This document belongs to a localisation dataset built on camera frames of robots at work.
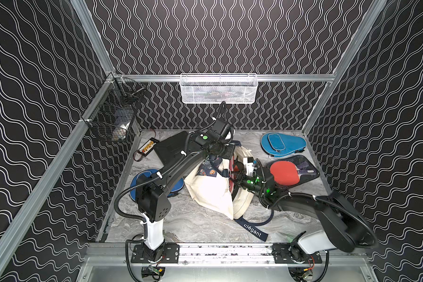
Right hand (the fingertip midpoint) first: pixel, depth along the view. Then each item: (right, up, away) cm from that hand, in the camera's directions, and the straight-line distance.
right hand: (226, 173), depth 82 cm
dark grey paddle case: (+37, -1, +16) cm, 40 cm away
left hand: (+2, +11, -2) cm, 12 cm away
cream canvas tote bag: (-6, -5, -2) cm, 8 cm away
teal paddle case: (+34, +14, +27) cm, 46 cm away
